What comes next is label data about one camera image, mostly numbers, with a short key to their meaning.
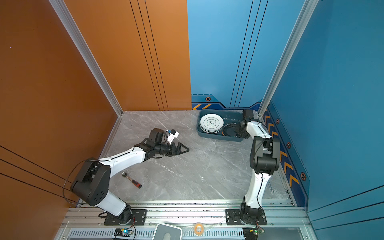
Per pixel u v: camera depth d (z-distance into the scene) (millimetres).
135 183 841
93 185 448
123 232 709
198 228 710
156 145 709
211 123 1087
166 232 658
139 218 736
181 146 770
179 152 745
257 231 695
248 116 808
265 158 536
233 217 725
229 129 1046
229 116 1179
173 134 809
